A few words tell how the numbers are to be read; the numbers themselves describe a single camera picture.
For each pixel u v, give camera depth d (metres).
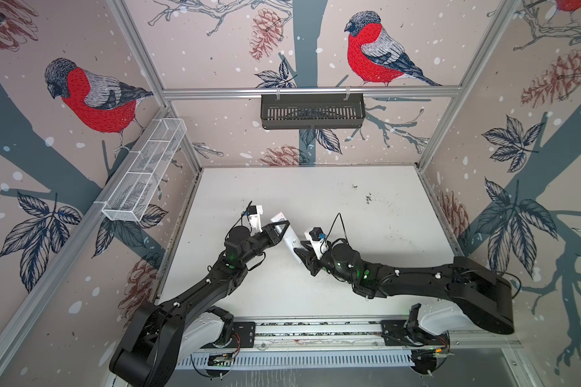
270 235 0.70
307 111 1.07
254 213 0.74
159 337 0.40
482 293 0.43
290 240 0.77
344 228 0.98
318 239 0.66
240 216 0.73
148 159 0.82
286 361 0.70
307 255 0.68
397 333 0.73
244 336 0.73
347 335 0.75
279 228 0.76
